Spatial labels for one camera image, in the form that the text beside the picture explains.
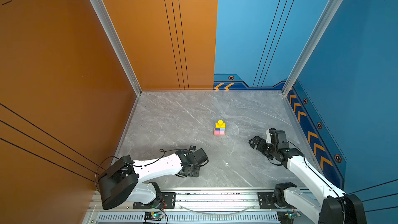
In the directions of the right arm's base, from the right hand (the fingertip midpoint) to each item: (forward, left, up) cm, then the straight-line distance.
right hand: (253, 144), depth 86 cm
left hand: (-12, +33, -5) cm, 35 cm away
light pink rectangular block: (+9, +17, -2) cm, 19 cm away
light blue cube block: (+11, +16, -1) cm, 20 cm away
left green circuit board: (-32, +50, -6) cm, 60 cm away
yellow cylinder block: (+13, +18, +4) cm, 22 cm away
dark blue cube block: (+11, +19, 0) cm, 22 cm away
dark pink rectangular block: (+9, +20, -2) cm, 22 cm away
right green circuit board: (-32, -11, -8) cm, 35 cm away
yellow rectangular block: (+11, +16, +2) cm, 20 cm away
